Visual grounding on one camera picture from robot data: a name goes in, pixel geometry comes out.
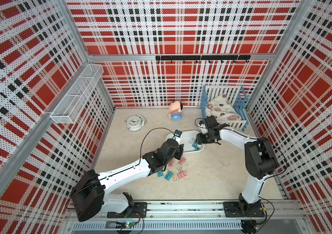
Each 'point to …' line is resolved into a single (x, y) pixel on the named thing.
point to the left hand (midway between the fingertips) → (182, 143)
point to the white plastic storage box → (188, 139)
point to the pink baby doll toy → (175, 110)
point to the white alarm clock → (135, 123)
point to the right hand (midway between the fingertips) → (201, 139)
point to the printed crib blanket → (220, 107)
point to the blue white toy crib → (238, 98)
